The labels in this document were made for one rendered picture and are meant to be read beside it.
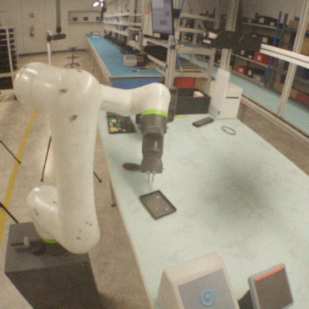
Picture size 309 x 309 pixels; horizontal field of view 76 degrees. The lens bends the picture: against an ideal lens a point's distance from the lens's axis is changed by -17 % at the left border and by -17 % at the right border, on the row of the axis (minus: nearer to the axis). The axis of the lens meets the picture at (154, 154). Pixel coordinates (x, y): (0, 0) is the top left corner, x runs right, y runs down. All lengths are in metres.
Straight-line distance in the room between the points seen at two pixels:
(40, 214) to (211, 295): 0.53
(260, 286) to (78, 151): 0.49
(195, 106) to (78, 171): 1.08
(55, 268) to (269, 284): 0.70
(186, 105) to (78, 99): 1.06
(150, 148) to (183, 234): 0.30
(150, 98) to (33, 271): 0.77
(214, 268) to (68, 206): 0.37
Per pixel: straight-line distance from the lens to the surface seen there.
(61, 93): 0.46
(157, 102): 0.82
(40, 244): 0.93
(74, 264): 0.90
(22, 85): 0.59
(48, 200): 0.76
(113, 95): 0.81
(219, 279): 0.50
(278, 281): 0.58
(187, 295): 0.47
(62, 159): 0.53
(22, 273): 0.95
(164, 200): 0.80
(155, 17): 2.45
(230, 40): 1.29
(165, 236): 0.70
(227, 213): 0.82
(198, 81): 3.06
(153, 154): 0.79
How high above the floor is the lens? 1.55
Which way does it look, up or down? 32 degrees down
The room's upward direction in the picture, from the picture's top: 5 degrees clockwise
